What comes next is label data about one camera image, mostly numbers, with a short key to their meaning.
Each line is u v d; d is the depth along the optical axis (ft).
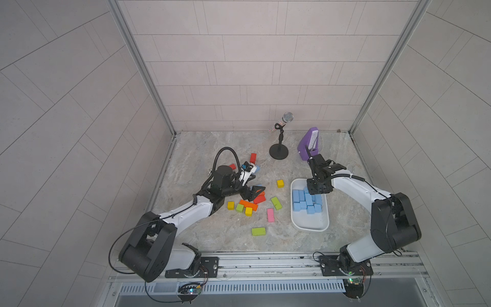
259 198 2.95
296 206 2.78
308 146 3.25
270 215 2.78
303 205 2.78
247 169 2.28
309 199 2.83
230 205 2.78
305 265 2.38
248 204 2.83
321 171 2.15
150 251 1.33
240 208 2.78
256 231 2.60
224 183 2.11
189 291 2.14
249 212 2.72
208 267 2.33
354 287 2.24
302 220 2.71
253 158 3.36
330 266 2.33
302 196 2.89
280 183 3.05
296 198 2.84
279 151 3.53
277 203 2.84
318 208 2.75
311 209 2.76
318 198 2.85
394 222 1.43
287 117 2.78
